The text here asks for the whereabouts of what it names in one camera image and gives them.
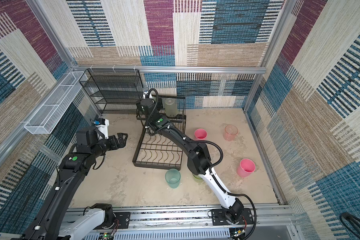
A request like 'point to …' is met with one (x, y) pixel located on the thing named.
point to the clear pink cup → (230, 132)
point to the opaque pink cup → (200, 134)
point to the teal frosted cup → (172, 177)
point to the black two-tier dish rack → (159, 151)
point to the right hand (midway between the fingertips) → (148, 98)
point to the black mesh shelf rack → (114, 91)
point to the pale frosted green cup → (171, 107)
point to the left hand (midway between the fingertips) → (119, 133)
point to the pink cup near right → (245, 168)
